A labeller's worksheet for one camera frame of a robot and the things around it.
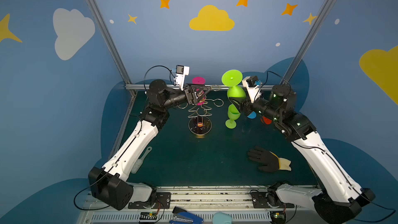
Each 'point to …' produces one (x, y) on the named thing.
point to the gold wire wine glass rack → (200, 123)
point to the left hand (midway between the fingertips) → (207, 86)
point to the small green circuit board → (148, 215)
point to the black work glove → (268, 161)
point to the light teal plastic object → (220, 218)
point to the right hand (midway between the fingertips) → (238, 91)
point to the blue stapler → (181, 216)
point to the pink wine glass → (199, 80)
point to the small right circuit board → (278, 217)
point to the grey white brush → (139, 160)
